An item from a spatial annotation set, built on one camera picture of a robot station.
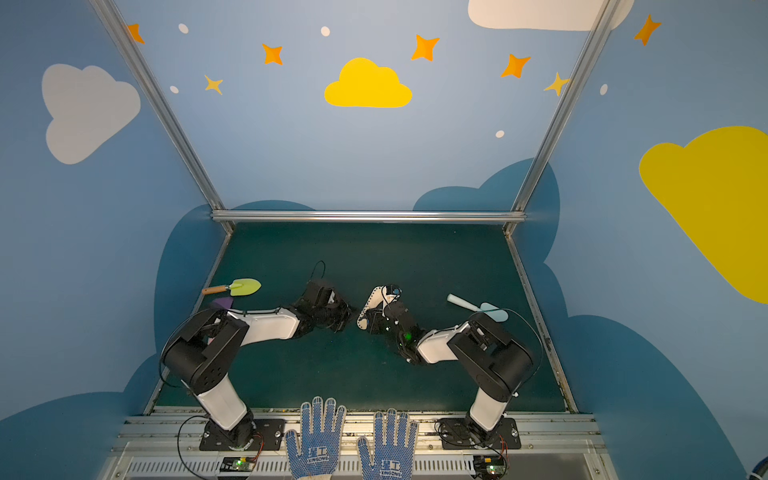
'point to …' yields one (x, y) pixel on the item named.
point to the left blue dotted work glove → (321, 440)
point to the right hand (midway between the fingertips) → (368, 309)
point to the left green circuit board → (237, 464)
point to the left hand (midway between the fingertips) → (368, 310)
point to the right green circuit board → (489, 466)
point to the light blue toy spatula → (494, 312)
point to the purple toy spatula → (225, 302)
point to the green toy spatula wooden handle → (238, 287)
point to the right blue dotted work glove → (394, 450)
